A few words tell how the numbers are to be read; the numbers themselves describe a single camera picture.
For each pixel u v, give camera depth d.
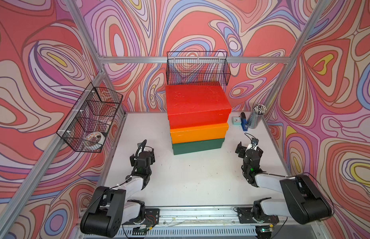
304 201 0.43
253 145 0.74
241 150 0.80
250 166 0.68
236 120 1.11
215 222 0.73
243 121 1.09
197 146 0.91
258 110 0.97
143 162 0.68
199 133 0.81
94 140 0.69
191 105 0.76
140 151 0.66
